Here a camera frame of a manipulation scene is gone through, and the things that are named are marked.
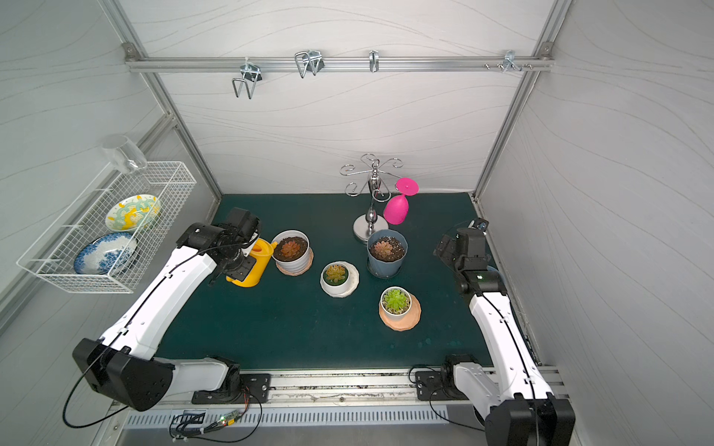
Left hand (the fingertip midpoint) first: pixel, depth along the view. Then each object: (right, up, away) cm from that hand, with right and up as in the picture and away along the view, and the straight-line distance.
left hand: (232, 266), depth 74 cm
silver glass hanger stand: (+40, +24, +15) cm, 49 cm away
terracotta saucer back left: (+13, -6, +21) cm, 25 cm away
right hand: (+64, +5, +5) cm, 64 cm away
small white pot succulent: (+28, -7, +14) cm, 32 cm away
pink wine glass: (+47, +17, +20) cm, 54 cm away
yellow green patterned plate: (-24, +15, -4) cm, 28 cm away
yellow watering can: (+7, +3, +2) cm, 8 cm away
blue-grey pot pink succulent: (+44, +3, +16) cm, 47 cm away
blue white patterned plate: (-23, +5, -12) cm, 26 cm away
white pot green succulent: (+45, -12, +4) cm, 47 cm away
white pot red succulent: (+12, +2, +16) cm, 20 cm away
